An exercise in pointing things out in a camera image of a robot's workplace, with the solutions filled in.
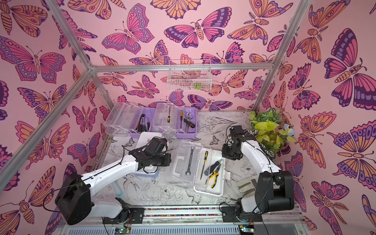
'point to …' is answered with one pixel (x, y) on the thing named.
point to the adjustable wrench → (188, 116)
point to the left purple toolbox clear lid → (124, 117)
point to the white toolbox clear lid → (201, 169)
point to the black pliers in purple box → (141, 126)
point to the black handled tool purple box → (191, 124)
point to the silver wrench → (189, 171)
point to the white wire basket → (191, 80)
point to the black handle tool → (213, 167)
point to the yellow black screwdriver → (204, 160)
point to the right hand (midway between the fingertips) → (225, 154)
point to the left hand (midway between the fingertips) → (173, 159)
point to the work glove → (247, 187)
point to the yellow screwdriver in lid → (169, 116)
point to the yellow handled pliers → (215, 173)
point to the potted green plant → (272, 131)
